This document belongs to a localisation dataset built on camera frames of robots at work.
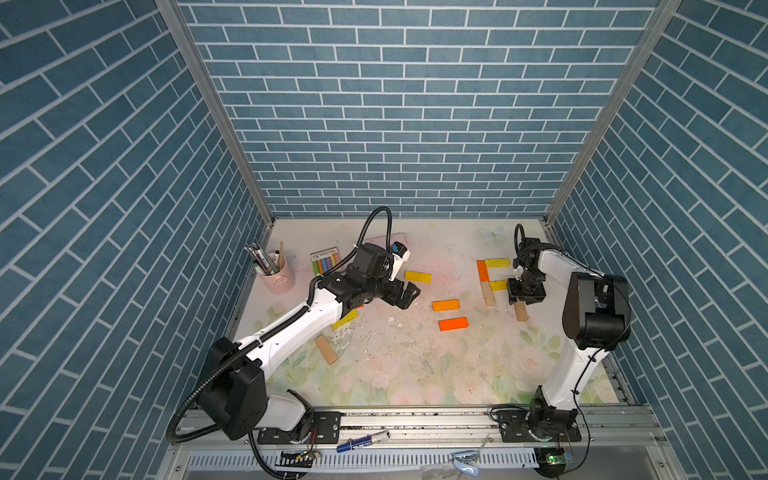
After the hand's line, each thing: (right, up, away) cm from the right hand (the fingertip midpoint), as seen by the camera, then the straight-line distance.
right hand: (521, 301), depth 97 cm
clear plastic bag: (-25, -32, -29) cm, 49 cm away
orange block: (-10, +9, +8) cm, 16 cm away
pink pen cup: (-78, +7, -4) cm, 78 cm away
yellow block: (-5, +12, +9) cm, 16 cm away
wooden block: (-11, +3, +2) cm, 11 cm away
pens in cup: (-83, +13, -6) cm, 84 cm away
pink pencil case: (-41, +21, +18) cm, 50 cm away
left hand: (-36, +7, -18) cm, 41 cm away
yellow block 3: (-36, +8, +6) cm, 37 cm away
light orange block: (-25, -1, 0) cm, 25 cm away
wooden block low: (-1, -3, -2) cm, 4 cm away
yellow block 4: (-55, -3, -4) cm, 55 cm away
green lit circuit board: (-2, -32, -27) cm, 42 cm away
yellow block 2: (-6, +5, +4) cm, 9 cm away
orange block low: (-24, -6, -6) cm, 26 cm away
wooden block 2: (-62, -12, -11) cm, 64 cm away
